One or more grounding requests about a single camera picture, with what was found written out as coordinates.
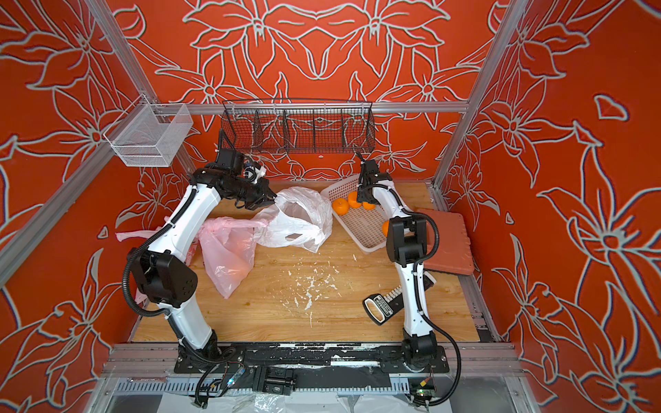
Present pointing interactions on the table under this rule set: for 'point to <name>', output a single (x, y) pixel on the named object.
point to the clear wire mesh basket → (150, 134)
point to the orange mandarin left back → (352, 200)
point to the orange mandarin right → (385, 227)
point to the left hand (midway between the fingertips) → (280, 195)
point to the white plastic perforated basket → (364, 226)
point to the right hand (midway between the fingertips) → (373, 194)
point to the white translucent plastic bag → (301, 218)
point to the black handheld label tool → (379, 308)
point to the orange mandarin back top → (368, 206)
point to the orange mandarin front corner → (340, 206)
